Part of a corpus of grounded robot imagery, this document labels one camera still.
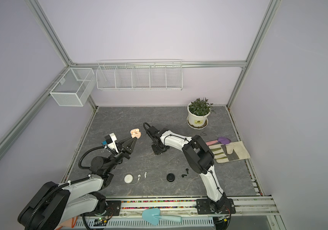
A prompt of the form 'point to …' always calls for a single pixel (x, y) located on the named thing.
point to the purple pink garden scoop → (221, 140)
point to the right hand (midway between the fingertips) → (159, 149)
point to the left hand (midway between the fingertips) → (137, 138)
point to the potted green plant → (198, 111)
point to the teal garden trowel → (153, 216)
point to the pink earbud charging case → (135, 133)
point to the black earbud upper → (187, 169)
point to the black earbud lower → (182, 175)
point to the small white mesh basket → (76, 88)
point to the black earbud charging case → (170, 177)
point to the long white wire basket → (164, 74)
